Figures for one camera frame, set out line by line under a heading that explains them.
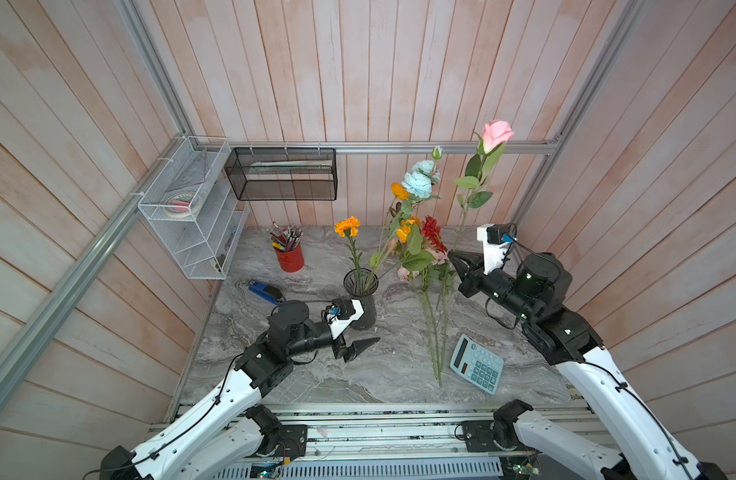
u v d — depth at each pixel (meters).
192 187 0.79
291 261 1.06
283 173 1.03
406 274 1.02
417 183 0.66
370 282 0.80
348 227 0.76
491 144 0.49
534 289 0.46
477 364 0.84
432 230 0.69
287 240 0.96
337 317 0.55
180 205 0.73
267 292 0.98
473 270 0.54
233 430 0.59
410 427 0.77
